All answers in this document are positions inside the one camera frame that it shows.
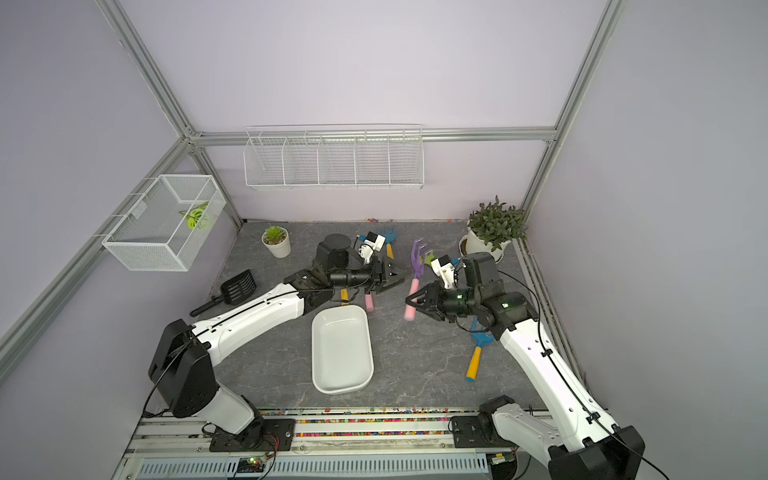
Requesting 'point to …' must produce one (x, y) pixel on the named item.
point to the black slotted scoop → (232, 292)
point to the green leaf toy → (194, 214)
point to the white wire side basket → (165, 228)
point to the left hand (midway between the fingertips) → (409, 279)
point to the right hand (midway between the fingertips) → (409, 302)
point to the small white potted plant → (276, 239)
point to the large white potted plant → (492, 226)
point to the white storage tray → (342, 357)
